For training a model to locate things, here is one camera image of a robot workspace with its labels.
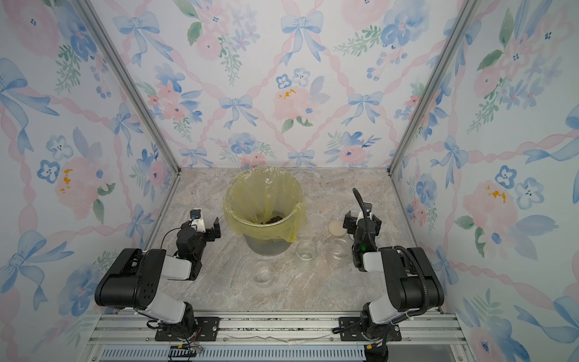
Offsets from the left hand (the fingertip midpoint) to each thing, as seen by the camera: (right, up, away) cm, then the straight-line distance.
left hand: (207, 217), depth 92 cm
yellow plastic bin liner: (+24, +7, -3) cm, 26 cm away
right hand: (+64, +2, 0) cm, 64 cm away
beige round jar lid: (+54, -5, +5) cm, 54 cm away
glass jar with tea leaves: (+40, -13, 0) cm, 43 cm away
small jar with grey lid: (+24, -21, -6) cm, 32 cm away
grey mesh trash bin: (+24, -12, 0) cm, 27 cm away
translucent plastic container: (+53, -14, -2) cm, 55 cm away
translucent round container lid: (+45, -2, +8) cm, 46 cm away
